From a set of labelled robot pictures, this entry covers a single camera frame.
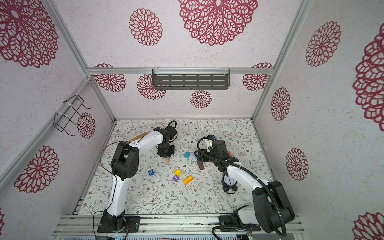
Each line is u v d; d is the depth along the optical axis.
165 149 0.85
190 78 0.97
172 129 0.85
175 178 0.89
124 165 0.57
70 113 0.79
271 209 0.42
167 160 0.96
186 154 1.00
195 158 0.82
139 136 1.04
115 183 0.59
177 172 0.90
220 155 0.66
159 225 0.76
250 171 0.51
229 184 0.84
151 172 0.90
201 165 0.95
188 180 0.88
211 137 0.78
